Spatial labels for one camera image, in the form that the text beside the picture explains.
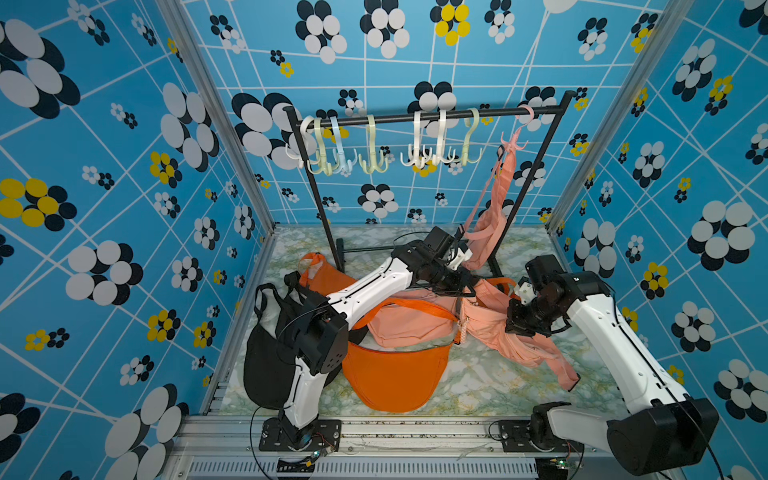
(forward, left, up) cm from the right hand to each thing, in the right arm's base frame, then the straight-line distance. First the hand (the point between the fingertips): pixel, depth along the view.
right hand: (511, 327), depth 76 cm
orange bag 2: (-10, +31, -13) cm, 35 cm away
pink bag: (+6, +28, -12) cm, 31 cm away
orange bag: (+24, +57, -11) cm, 62 cm away
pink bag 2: (+33, +1, +2) cm, 33 cm away
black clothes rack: (+34, -7, +19) cm, 39 cm away
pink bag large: (+7, +6, -2) cm, 9 cm away
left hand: (+7, +8, +5) cm, 12 cm away
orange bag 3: (+21, -6, -11) cm, 25 cm away
